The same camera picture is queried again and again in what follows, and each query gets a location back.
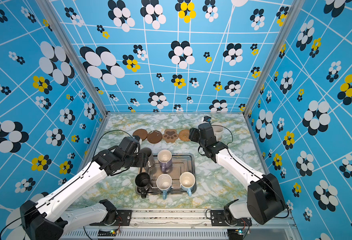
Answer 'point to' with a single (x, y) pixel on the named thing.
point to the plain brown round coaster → (142, 133)
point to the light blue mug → (164, 183)
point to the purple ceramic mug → (164, 157)
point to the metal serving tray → (181, 163)
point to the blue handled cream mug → (187, 181)
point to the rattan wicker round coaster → (183, 135)
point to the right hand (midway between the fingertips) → (195, 130)
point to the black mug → (142, 179)
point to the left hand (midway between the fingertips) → (145, 158)
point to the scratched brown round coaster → (154, 136)
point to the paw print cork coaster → (170, 135)
